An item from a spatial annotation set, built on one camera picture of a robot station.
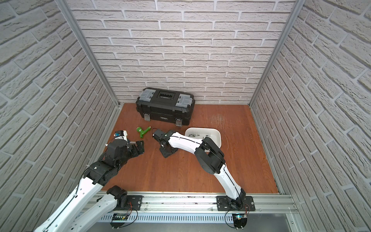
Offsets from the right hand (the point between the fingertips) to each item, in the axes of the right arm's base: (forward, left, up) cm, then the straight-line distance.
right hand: (170, 151), depth 92 cm
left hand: (-2, +15, +19) cm, 24 cm away
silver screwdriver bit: (+12, -16, 0) cm, 20 cm away
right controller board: (-39, -35, -2) cm, 52 cm away
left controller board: (-35, +26, -3) cm, 43 cm away
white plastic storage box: (+11, -30, +1) cm, 32 cm away
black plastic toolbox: (+24, -4, +17) cm, 30 cm away
